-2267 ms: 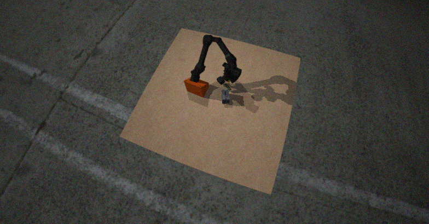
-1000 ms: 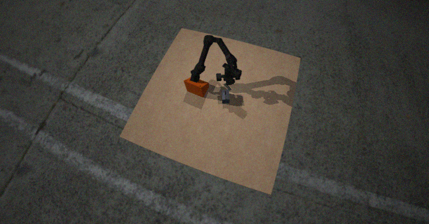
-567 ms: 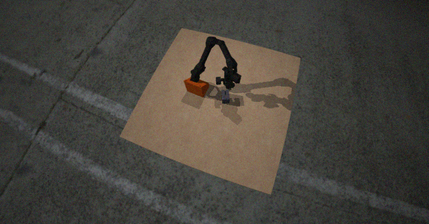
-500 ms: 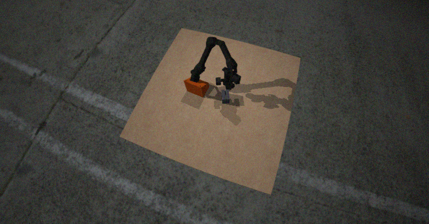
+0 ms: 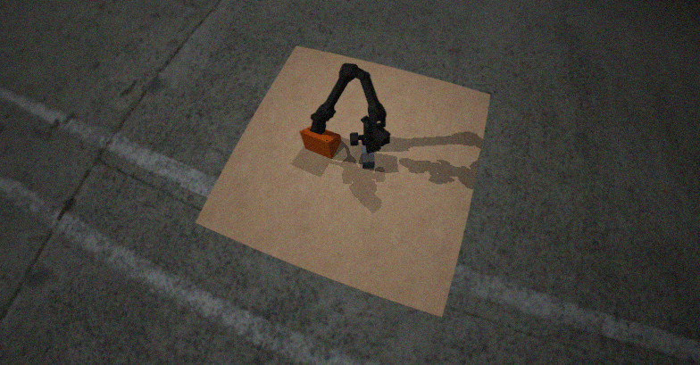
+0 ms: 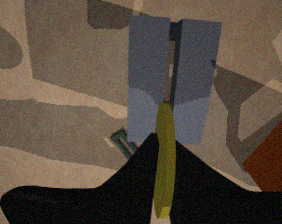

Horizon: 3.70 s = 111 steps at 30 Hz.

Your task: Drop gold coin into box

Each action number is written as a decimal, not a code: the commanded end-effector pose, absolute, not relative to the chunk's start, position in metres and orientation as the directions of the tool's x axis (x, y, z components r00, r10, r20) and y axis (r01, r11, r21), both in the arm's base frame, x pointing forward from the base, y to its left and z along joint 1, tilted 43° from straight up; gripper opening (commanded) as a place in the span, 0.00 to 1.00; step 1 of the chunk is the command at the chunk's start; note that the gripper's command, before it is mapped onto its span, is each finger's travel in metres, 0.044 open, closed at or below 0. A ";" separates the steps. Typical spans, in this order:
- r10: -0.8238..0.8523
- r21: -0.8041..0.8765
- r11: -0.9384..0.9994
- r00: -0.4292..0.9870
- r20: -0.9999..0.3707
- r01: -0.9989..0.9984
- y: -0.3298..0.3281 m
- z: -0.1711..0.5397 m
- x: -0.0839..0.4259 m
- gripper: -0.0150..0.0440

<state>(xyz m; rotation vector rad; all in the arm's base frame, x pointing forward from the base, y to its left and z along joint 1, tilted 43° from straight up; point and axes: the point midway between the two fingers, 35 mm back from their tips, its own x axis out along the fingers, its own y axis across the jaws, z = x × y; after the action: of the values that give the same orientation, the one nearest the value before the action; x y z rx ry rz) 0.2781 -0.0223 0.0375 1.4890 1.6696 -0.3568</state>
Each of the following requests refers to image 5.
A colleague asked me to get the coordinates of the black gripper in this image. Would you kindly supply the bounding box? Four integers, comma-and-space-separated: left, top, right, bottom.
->
350, 132, 390, 145

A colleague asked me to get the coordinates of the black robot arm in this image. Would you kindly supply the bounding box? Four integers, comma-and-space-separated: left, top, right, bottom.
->
309, 63, 391, 153

